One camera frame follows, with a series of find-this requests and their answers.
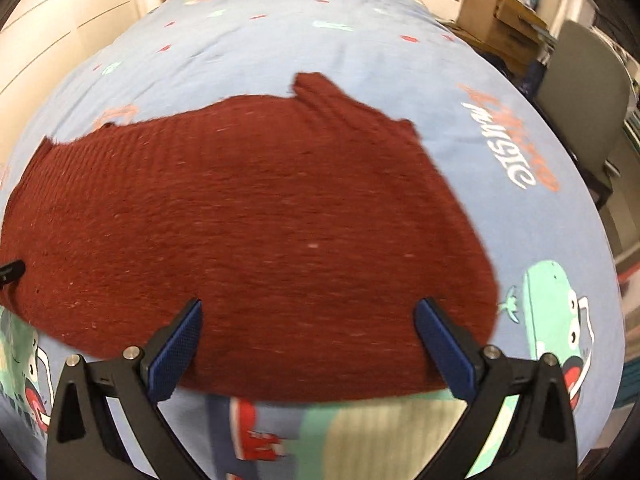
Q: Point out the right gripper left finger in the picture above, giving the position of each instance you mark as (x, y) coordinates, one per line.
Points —
(106, 423)

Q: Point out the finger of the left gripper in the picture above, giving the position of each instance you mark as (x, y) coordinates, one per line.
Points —
(11, 272)

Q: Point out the dark red knit sweater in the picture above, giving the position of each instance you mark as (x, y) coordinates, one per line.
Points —
(308, 226)

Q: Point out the cream wardrobe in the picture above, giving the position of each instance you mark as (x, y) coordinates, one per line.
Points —
(42, 41)

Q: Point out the blue dinosaur print bedsheet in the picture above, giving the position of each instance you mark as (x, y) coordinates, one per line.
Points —
(517, 184)

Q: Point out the grey office chair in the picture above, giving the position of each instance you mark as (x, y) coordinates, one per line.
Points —
(584, 98)

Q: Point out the wooden desk cabinet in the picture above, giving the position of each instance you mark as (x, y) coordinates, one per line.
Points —
(505, 29)

